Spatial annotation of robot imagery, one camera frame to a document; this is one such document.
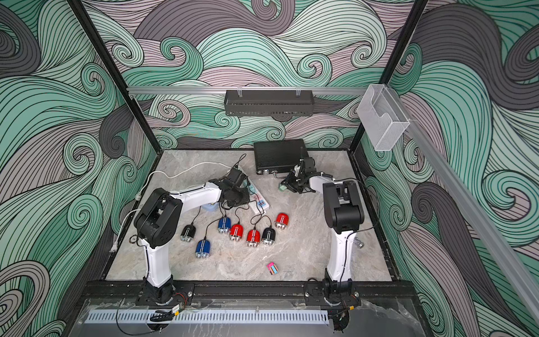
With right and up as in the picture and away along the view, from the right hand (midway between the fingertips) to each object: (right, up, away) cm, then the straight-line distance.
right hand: (280, 184), depth 102 cm
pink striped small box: (-5, -29, -25) cm, 39 cm away
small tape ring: (-64, -22, -15) cm, 69 cm away
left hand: (-15, -6, -6) cm, 18 cm away
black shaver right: (-6, -20, -17) cm, 27 cm away
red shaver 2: (-13, -21, -18) cm, 30 cm away
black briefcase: (0, +15, +12) cm, 19 cm away
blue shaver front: (-33, -24, -20) cm, 45 cm away
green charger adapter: (+1, -2, -2) cm, 3 cm away
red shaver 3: (0, -15, -12) cm, 19 cm away
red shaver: (-20, -19, -16) cm, 32 cm away
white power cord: (-72, -6, +2) cm, 73 cm away
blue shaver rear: (-25, -16, -14) cm, 33 cm away
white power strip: (-11, -7, -9) cm, 16 cm away
